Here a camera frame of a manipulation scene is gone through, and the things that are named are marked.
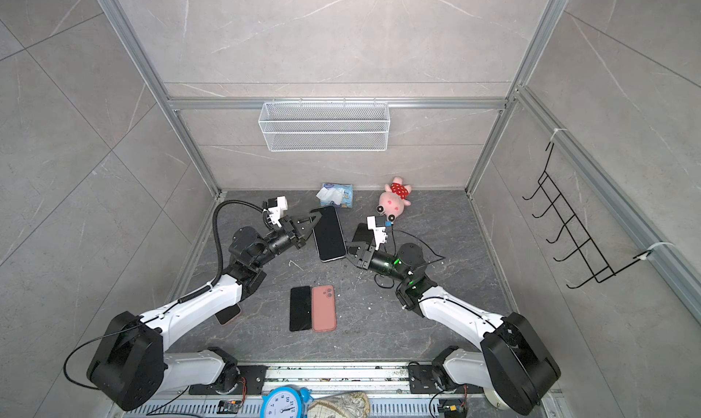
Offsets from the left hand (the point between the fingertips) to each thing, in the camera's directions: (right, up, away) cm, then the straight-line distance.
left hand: (320, 211), depth 67 cm
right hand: (+4, -9, +1) cm, 10 cm away
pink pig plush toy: (+24, +5, +40) cm, 47 cm away
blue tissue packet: (+1, +7, +43) cm, 44 cm away
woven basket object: (+8, -49, 0) cm, 49 cm away
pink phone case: (-2, -31, +19) cm, 36 cm away
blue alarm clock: (-8, -49, +1) cm, 50 cm away
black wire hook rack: (+63, -4, 0) cm, 64 cm away
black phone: (+2, -6, 0) cm, 6 cm away
